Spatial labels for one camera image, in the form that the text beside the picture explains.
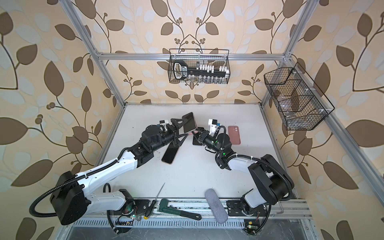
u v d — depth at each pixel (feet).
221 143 2.04
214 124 2.51
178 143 2.34
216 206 2.37
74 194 1.29
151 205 2.44
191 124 2.54
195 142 2.52
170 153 3.07
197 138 2.42
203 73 2.72
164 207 2.42
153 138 1.91
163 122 2.43
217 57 2.98
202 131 2.45
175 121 2.19
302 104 2.38
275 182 1.44
